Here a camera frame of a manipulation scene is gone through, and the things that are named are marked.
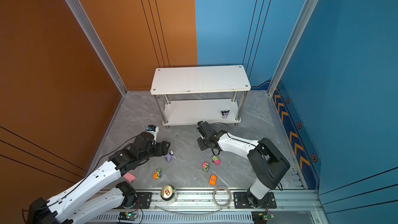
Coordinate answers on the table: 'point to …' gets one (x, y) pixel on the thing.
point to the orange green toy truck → (157, 174)
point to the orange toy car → (213, 180)
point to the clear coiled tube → (218, 205)
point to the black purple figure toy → (225, 114)
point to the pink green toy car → (205, 165)
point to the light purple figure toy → (168, 156)
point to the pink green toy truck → (215, 160)
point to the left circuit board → (129, 215)
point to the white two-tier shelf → (212, 95)
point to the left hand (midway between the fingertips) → (165, 142)
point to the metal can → (167, 192)
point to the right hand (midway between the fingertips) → (201, 142)
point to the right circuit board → (261, 217)
